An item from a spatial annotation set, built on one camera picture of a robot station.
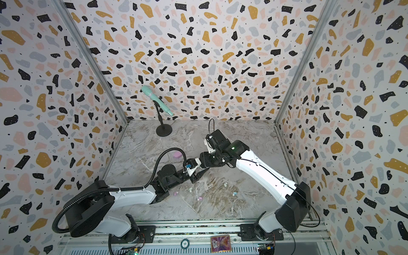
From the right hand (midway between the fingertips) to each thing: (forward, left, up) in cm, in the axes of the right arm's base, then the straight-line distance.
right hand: (204, 163), depth 75 cm
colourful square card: (-29, -8, -19) cm, 36 cm away
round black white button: (-29, +8, -21) cm, 37 cm away
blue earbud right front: (-6, -16, -21) cm, 27 cm away
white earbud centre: (-5, +9, -20) cm, 23 cm away
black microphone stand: (+39, +34, -20) cm, 55 cm away
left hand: (+1, -2, -1) cm, 2 cm away
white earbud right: (-1, -10, -21) cm, 24 cm away
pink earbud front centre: (-9, +3, -21) cm, 23 cm away
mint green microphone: (+41, +35, +13) cm, 55 cm away
